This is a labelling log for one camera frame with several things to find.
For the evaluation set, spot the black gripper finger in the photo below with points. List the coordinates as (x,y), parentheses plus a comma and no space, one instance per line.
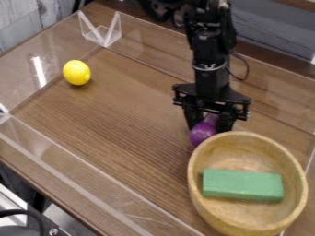
(224,122)
(192,115)

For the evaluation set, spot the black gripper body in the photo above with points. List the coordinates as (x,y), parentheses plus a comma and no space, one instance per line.
(227,101)

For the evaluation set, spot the purple toy eggplant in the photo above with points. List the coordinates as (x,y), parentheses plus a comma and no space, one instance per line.
(203,130)

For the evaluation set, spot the brown wooden bowl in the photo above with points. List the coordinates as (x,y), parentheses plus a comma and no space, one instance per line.
(244,151)

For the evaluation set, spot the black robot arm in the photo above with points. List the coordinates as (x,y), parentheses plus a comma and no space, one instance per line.
(206,20)

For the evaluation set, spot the green rectangular block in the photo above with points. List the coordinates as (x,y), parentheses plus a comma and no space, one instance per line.
(259,186)

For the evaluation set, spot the yellow lemon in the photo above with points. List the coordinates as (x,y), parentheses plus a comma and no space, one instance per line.
(76,72)

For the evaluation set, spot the clear acrylic enclosure wall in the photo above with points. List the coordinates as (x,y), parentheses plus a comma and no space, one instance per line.
(103,147)

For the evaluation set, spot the clear acrylic corner bracket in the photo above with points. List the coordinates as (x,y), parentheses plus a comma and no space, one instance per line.
(104,36)

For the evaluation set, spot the black metal table mount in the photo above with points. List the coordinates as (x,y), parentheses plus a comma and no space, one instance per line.
(51,228)

